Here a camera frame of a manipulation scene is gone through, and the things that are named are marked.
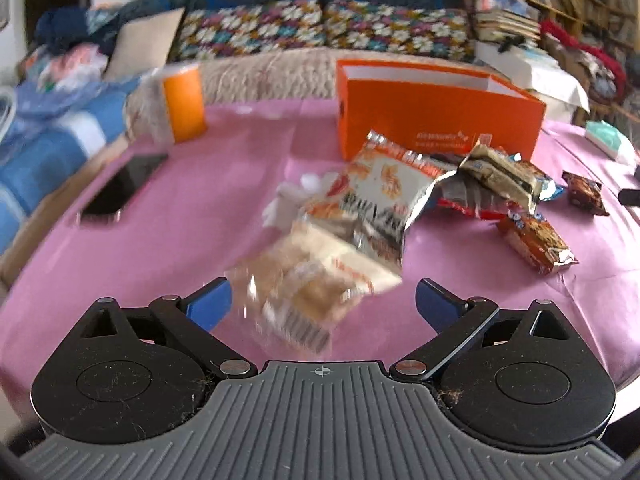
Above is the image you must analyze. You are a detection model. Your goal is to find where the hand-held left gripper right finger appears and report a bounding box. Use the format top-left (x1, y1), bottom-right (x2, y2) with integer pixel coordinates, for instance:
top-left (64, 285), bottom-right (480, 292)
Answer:
top-left (387, 277), bottom-right (581, 381)

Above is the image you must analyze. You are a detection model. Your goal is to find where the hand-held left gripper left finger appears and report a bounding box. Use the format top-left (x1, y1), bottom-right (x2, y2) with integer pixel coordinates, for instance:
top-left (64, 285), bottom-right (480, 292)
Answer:
top-left (70, 276), bottom-right (258, 380)

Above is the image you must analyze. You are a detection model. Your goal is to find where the clear biscuit packet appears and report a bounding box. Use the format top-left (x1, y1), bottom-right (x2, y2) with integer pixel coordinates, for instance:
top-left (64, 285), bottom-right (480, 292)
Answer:
top-left (225, 220), bottom-right (403, 356)

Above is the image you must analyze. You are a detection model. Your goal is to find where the brown silver-edged snack packet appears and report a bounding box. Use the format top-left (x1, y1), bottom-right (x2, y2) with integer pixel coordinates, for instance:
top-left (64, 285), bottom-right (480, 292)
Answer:
top-left (496, 211), bottom-right (579, 276)

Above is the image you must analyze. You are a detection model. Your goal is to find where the white orange snack packet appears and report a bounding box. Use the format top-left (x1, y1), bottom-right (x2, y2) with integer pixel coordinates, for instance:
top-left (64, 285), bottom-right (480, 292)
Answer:
top-left (295, 130), bottom-right (451, 266)

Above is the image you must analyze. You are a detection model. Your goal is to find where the pile of snack packets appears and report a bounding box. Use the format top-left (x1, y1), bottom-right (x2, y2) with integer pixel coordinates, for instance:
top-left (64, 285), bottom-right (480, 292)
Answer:
top-left (435, 142), bottom-right (566, 221)

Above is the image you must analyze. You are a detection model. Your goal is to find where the dark brown snack packet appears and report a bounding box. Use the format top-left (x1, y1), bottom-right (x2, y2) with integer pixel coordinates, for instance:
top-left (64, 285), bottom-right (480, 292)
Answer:
top-left (562, 171), bottom-right (610, 217)

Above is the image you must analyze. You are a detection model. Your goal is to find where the orange cardboard box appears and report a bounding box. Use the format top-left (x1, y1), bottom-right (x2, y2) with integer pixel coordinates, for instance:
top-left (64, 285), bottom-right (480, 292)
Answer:
top-left (335, 59), bottom-right (547, 163)

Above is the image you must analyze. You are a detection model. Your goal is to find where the pink flowered tablecloth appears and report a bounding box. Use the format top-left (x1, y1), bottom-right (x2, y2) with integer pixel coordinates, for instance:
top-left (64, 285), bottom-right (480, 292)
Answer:
top-left (0, 97), bottom-right (640, 411)

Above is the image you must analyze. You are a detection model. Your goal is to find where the black smartphone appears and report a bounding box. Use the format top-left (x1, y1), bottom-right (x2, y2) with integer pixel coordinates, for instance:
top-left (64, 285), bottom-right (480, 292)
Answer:
top-left (77, 152), bottom-right (169, 221)

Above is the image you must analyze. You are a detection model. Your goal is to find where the orange cylindrical can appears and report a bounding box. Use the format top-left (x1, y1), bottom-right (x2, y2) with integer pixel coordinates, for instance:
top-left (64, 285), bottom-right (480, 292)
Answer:
top-left (150, 62), bottom-right (207, 145)

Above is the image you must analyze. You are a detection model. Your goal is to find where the blue striped blanket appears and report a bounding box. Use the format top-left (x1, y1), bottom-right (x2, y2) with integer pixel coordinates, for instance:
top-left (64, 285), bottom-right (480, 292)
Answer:
top-left (0, 82), bottom-right (146, 256)

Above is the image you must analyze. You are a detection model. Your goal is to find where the beige quilted sofa cover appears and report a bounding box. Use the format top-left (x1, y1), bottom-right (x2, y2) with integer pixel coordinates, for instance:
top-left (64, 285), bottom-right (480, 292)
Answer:
top-left (125, 47), bottom-right (511, 111)

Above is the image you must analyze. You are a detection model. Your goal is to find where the teal tissue pack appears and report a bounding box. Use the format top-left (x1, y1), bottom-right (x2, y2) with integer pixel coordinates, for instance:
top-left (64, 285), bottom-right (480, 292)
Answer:
top-left (585, 120), bottom-right (638, 166)

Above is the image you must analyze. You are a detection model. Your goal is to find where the beige pillow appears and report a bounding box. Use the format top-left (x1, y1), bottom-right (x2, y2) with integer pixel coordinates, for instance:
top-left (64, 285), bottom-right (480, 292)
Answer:
top-left (102, 7), bottom-right (186, 82)

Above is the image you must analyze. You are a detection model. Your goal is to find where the floral sofa cushion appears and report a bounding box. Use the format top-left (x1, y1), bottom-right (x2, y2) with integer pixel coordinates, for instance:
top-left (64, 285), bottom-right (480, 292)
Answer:
top-left (172, 0), bottom-right (326, 61)
top-left (324, 0), bottom-right (476, 61)

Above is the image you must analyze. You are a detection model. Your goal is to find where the pink white floral cloth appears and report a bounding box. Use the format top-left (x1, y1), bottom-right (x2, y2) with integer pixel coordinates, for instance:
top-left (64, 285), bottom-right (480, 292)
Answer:
top-left (22, 42), bottom-right (108, 93)

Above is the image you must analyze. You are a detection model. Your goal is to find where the heap of patterned clothes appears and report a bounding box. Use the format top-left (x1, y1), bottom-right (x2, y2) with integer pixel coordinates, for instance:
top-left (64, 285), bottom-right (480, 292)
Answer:
top-left (585, 55), bottom-right (640, 126)

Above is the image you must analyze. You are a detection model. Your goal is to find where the stack of books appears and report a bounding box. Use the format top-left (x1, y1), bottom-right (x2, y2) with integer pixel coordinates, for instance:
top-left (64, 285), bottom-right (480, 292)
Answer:
top-left (472, 0), bottom-right (543, 46)

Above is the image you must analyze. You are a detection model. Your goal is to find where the red cloth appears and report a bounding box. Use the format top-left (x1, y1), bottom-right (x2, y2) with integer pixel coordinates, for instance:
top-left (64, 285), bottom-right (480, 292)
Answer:
top-left (540, 20), bottom-right (628, 91)

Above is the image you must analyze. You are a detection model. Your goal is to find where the dark blue garment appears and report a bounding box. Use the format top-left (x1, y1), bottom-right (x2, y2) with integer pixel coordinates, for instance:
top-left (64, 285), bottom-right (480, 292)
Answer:
top-left (35, 6), bottom-right (118, 56)

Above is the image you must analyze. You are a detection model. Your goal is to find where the wooden bookshelf with books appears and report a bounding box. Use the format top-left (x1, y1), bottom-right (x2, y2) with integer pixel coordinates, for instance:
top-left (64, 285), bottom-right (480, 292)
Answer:
top-left (520, 0), bottom-right (640, 51)

